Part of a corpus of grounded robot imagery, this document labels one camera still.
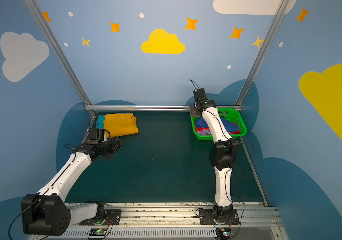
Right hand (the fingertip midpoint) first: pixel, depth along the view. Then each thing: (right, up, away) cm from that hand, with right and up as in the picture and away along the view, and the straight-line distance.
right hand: (200, 109), depth 94 cm
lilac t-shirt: (+4, -15, +7) cm, 17 cm away
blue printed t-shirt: (+2, -8, +11) cm, 14 cm away
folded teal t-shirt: (-75, -8, +20) cm, 78 cm away
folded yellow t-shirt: (-58, -10, +14) cm, 61 cm away
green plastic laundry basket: (+27, -2, +16) cm, 32 cm away
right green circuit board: (+7, -63, -23) cm, 68 cm away
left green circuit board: (-54, -62, -24) cm, 86 cm away
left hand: (-46, -22, -10) cm, 52 cm away
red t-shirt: (+1, -12, +7) cm, 14 cm away
